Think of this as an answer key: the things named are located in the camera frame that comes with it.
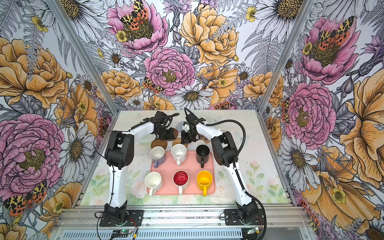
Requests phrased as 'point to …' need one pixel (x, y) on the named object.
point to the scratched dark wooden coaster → (175, 134)
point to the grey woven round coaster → (179, 126)
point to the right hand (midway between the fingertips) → (182, 145)
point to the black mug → (202, 154)
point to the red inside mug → (180, 179)
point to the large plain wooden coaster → (158, 142)
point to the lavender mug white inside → (158, 154)
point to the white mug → (153, 180)
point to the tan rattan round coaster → (178, 141)
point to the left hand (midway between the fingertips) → (173, 140)
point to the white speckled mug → (179, 153)
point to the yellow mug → (204, 181)
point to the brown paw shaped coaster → (206, 140)
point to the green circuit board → (121, 233)
